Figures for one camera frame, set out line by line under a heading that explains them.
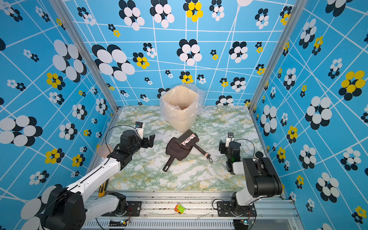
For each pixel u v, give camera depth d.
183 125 0.98
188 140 0.99
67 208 0.39
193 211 0.74
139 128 0.72
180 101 1.09
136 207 0.74
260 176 0.46
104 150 0.99
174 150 1.02
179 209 0.72
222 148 0.84
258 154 0.83
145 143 0.75
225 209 0.73
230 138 0.79
